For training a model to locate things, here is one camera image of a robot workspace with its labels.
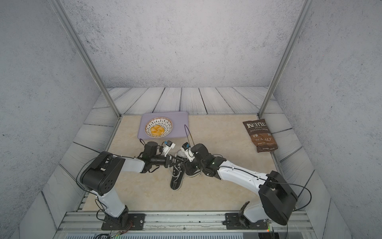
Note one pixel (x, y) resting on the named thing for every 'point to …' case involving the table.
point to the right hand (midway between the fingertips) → (185, 162)
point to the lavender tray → (180, 120)
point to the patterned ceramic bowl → (166, 123)
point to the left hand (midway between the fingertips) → (181, 162)
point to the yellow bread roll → (157, 130)
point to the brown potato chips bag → (258, 130)
